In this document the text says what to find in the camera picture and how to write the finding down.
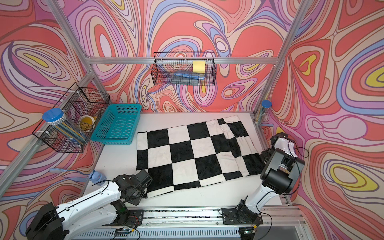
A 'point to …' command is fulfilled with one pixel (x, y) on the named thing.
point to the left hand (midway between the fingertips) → (147, 193)
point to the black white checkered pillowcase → (191, 156)
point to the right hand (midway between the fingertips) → (266, 165)
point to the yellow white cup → (86, 123)
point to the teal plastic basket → (119, 125)
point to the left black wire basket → (77, 102)
